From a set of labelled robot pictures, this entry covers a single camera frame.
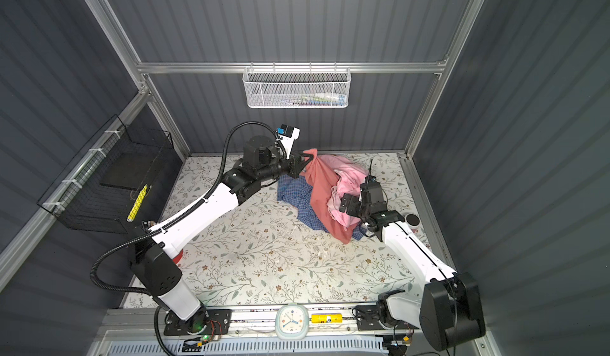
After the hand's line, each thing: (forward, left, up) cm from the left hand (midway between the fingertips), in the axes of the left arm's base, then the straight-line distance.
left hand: (312, 154), depth 73 cm
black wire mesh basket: (-4, +65, -7) cm, 66 cm away
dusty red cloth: (-3, -4, -10) cm, 11 cm away
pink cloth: (+4, -15, -16) cm, 22 cm away
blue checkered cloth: (+7, +6, -29) cm, 31 cm away
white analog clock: (-39, +8, -32) cm, 51 cm away
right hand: (-5, -16, -21) cm, 27 cm away
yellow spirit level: (-39, -2, -33) cm, 51 cm away
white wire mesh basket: (+64, +4, -13) cm, 66 cm away
